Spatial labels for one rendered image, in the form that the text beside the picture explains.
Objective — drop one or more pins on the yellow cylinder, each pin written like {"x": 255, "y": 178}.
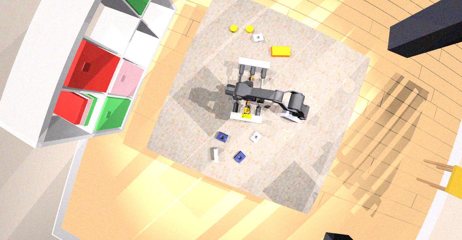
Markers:
{"x": 233, "y": 28}
{"x": 249, "y": 29}

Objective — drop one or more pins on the orange rectangular block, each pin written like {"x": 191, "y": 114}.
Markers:
{"x": 280, "y": 51}

